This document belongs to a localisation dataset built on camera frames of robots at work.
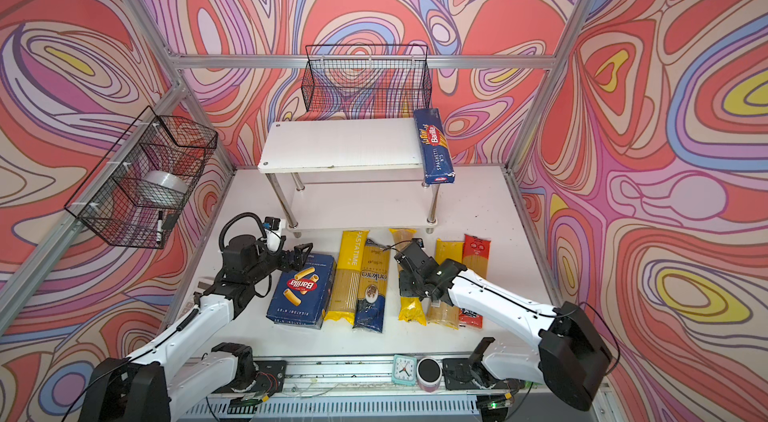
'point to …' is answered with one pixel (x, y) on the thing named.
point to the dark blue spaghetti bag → (371, 304)
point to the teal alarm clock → (404, 370)
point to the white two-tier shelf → (349, 174)
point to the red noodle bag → (475, 256)
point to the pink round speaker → (428, 374)
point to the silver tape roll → (162, 189)
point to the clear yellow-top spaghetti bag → (442, 313)
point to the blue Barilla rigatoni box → (301, 297)
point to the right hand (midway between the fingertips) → (411, 289)
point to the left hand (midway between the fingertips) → (301, 240)
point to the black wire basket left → (138, 192)
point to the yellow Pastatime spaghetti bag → (345, 281)
